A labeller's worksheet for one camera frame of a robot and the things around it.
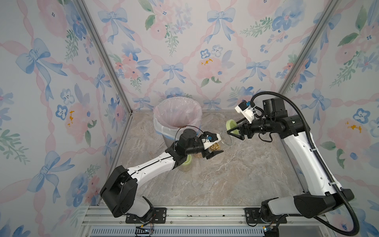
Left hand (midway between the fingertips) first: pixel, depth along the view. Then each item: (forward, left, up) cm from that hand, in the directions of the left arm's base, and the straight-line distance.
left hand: (219, 141), depth 73 cm
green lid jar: (-4, -1, +8) cm, 10 cm away
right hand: (+2, -6, +9) cm, 11 cm away
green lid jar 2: (-7, +16, -12) cm, 22 cm away
